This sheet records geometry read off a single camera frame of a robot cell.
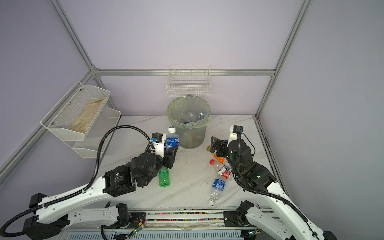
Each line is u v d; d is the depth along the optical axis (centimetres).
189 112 98
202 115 89
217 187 79
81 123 75
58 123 67
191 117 97
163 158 54
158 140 51
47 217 39
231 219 73
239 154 44
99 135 68
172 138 59
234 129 57
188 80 96
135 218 74
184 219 75
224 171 87
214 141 64
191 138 92
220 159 91
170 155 55
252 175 44
